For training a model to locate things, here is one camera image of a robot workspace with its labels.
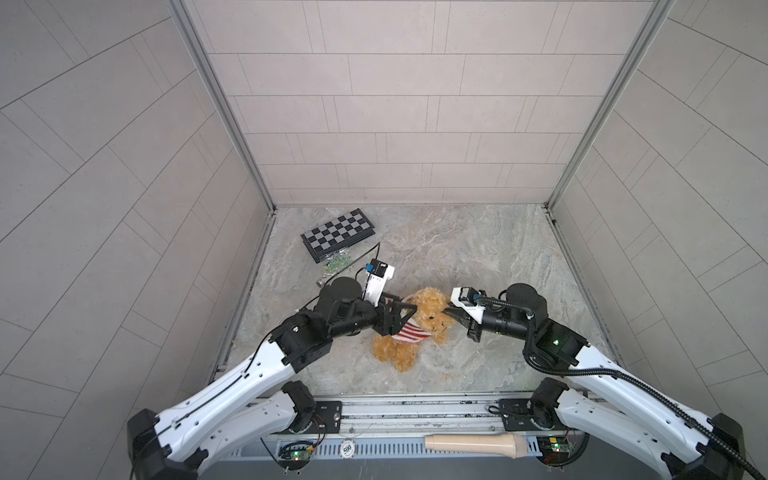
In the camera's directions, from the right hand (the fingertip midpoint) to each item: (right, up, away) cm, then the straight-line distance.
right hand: (442, 311), depth 68 cm
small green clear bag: (-31, +8, +31) cm, 45 cm away
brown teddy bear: (-3, -1, -2) cm, 4 cm away
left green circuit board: (-33, -31, -3) cm, 45 cm away
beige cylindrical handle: (+15, -28, -4) cm, 32 cm away
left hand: (-7, +2, -3) cm, 7 cm away
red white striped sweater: (-7, -6, +4) cm, 10 cm away
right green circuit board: (+26, -32, 0) cm, 41 cm away
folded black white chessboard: (-32, +17, +35) cm, 50 cm away
